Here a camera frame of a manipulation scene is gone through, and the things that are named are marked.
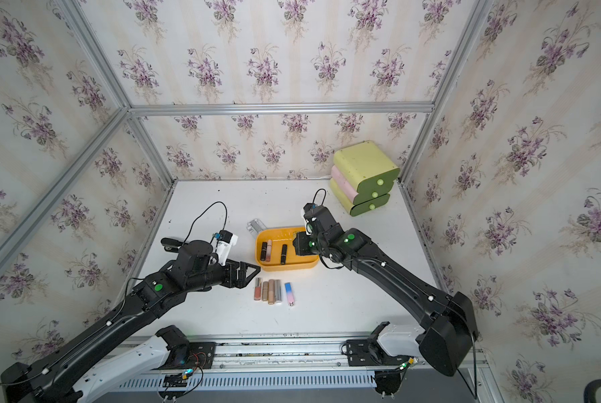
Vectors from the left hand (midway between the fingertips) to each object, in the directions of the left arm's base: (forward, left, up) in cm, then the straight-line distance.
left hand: (253, 270), depth 71 cm
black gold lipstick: (+3, -14, +9) cm, 17 cm away
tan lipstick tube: (0, -4, -17) cm, 17 cm away
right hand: (+8, -13, +1) cm, 16 cm away
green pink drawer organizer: (+35, -37, +4) cm, 51 cm away
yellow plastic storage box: (+22, -6, -16) cm, 28 cm away
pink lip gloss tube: (+16, -2, -18) cm, 24 cm away
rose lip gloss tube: (+1, +1, -18) cm, 18 cm away
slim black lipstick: (+15, -8, -18) cm, 25 cm away
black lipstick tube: (+16, 0, -18) cm, 24 cm away
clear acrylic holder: (+28, +5, -18) cm, 34 cm away
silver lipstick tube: (0, -6, -17) cm, 18 cm away
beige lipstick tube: (+1, -2, -18) cm, 18 cm away
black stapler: (+19, +36, -17) cm, 44 cm away
